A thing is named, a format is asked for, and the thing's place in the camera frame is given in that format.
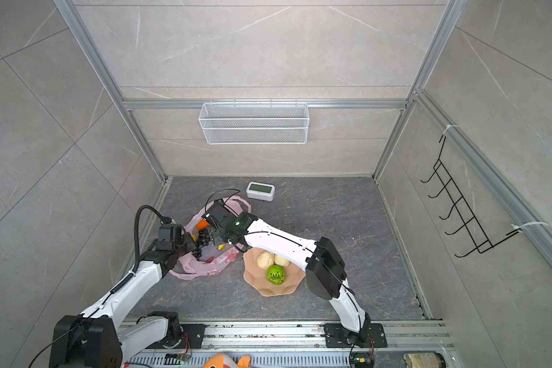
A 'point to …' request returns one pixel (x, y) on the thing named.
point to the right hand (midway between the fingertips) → (221, 231)
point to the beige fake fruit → (265, 259)
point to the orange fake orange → (202, 224)
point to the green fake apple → (275, 274)
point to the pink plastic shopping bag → (191, 266)
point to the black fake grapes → (203, 239)
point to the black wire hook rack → (460, 208)
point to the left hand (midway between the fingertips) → (187, 234)
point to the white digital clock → (261, 191)
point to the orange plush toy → (221, 360)
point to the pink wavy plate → (257, 277)
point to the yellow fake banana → (221, 247)
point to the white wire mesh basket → (254, 123)
